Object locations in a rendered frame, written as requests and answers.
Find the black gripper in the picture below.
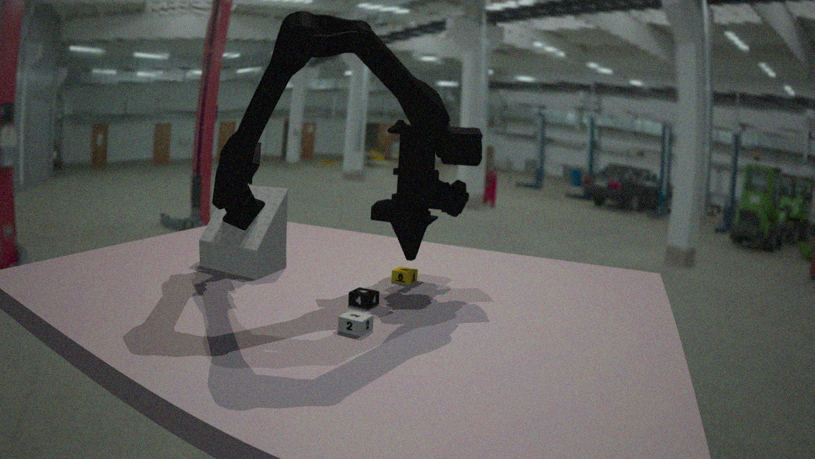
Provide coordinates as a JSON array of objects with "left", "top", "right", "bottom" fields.
[{"left": 370, "top": 162, "right": 440, "bottom": 261}]

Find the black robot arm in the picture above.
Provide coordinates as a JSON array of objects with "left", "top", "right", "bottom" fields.
[{"left": 213, "top": 11, "right": 483, "bottom": 230}]

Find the yellow block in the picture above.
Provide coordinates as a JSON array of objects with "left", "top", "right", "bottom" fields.
[{"left": 391, "top": 267, "right": 418, "bottom": 285}]

